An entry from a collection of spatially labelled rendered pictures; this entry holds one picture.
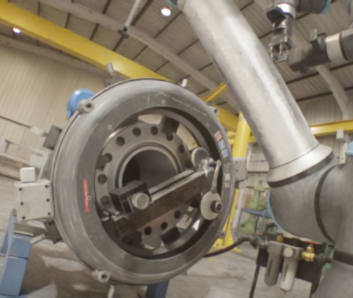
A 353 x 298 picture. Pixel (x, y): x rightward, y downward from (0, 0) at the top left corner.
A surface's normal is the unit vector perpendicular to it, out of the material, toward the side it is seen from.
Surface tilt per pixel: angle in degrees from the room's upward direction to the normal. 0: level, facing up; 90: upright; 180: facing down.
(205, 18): 124
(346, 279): 70
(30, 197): 90
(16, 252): 90
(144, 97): 90
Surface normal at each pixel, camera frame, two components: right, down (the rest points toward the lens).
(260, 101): -0.47, 0.14
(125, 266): 0.61, -0.04
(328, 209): -0.98, -0.01
